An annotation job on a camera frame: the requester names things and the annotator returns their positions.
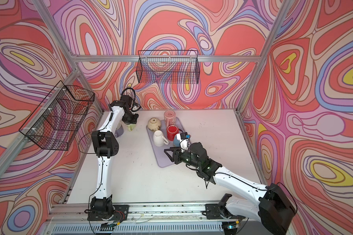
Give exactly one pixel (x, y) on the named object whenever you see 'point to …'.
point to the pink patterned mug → (169, 117)
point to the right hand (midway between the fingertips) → (168, 153)
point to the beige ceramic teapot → (154, 124)
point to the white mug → (159, 139)
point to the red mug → (172, 130)
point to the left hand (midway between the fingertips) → (136, 120)
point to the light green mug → (130, 127)
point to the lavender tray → (161, 158)
